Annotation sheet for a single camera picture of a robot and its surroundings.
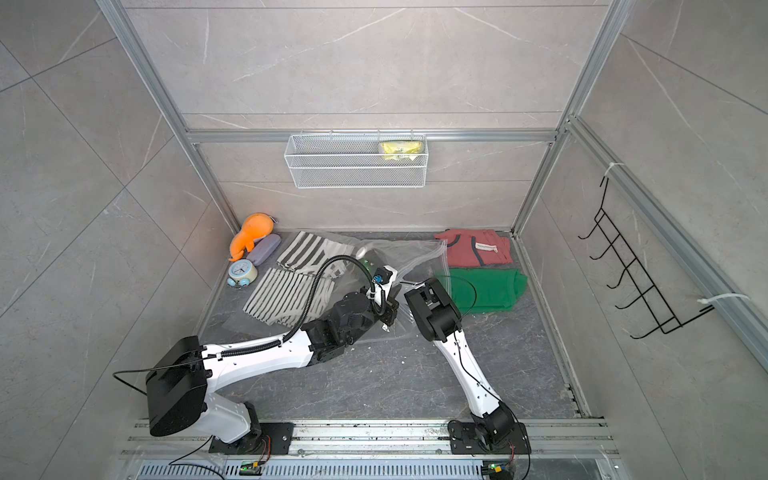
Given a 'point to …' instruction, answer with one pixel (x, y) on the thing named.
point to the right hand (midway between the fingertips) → (344, 262)
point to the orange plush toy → (255, 226)
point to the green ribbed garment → (485, 290)
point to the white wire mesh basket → (356, 161)
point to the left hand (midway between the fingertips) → (403, 284)
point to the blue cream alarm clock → (242, 272)
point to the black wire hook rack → (664, 319)
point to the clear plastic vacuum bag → (415, 259)
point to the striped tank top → (308, 253)
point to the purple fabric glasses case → (263, 248)
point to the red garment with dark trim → (475, 247)
